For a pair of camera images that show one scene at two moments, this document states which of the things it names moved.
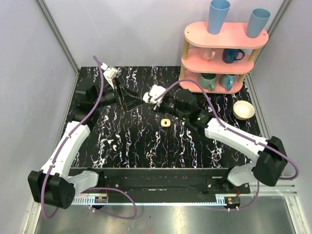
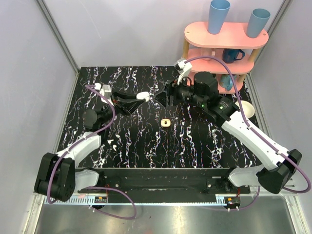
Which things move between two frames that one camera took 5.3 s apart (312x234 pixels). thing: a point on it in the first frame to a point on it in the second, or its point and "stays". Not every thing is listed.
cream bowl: (243, 110) stays
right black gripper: (159, 107) to (173, 89)
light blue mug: (227, 81) stays
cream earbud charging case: (165, 122) stays
